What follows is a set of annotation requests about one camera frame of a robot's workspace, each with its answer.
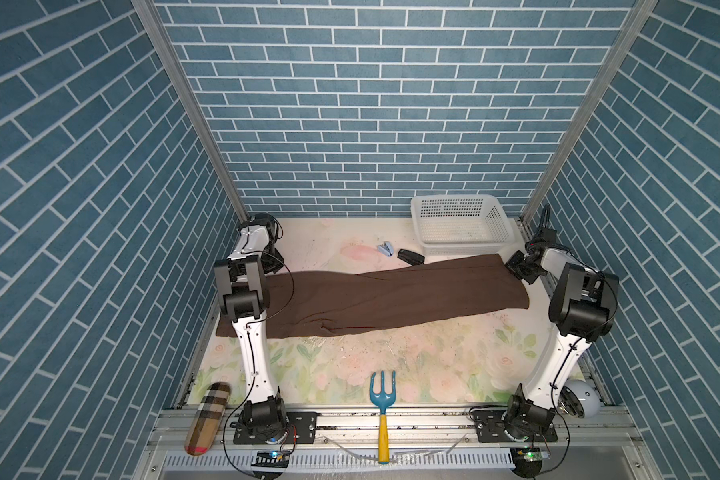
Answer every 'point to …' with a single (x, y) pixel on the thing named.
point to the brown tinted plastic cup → (207, 418)
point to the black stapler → (410, 257)
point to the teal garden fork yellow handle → (383, 399)
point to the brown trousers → (357, 294)
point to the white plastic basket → (454, 228)
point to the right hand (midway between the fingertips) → (511, 264)
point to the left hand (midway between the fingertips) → (269, 270)
